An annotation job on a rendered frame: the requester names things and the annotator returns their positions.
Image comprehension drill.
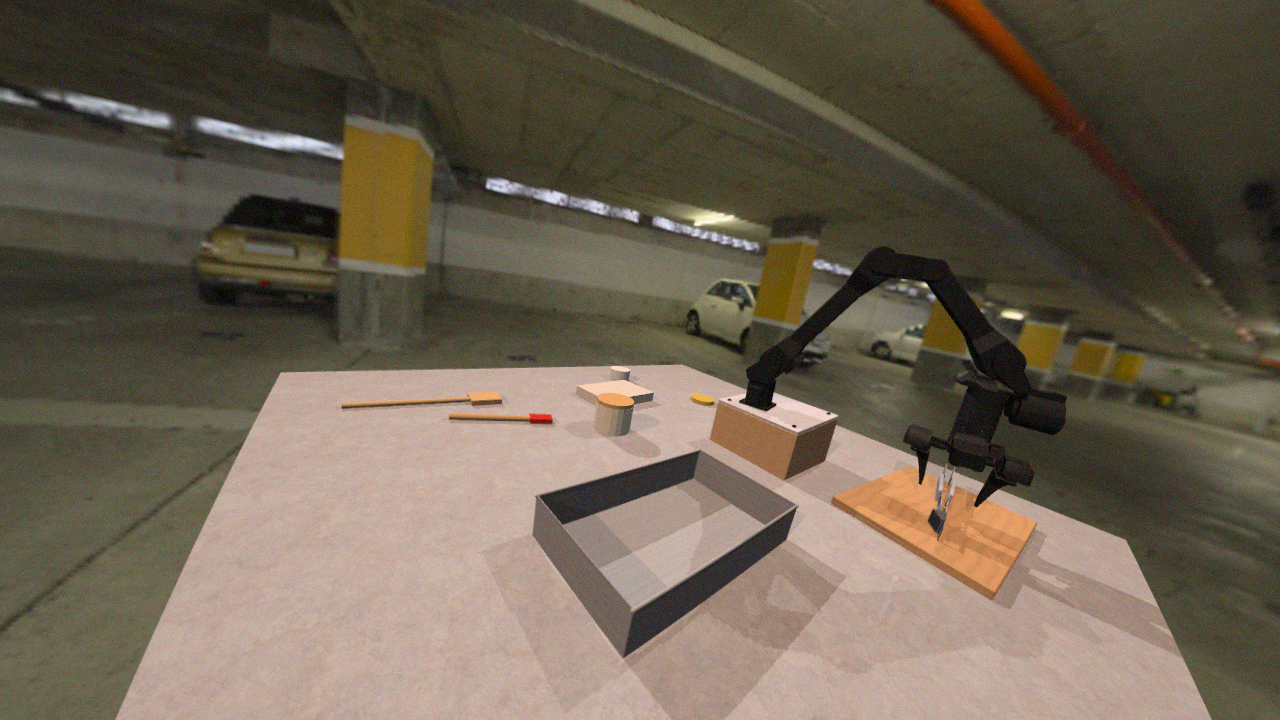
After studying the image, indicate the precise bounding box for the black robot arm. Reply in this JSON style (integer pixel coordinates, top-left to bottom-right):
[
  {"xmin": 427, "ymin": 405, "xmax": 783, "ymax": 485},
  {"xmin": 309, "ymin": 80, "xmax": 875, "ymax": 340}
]
[{"xmin": 739, "ymin": 246, "xmax": 1068, "ymax": 471}]

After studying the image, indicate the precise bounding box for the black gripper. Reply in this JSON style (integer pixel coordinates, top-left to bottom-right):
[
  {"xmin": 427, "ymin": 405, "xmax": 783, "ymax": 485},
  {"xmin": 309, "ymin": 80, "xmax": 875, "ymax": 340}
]
[{"xmin": 902, "ymin": 409, "xmax": 1034, "ymax": 507}]

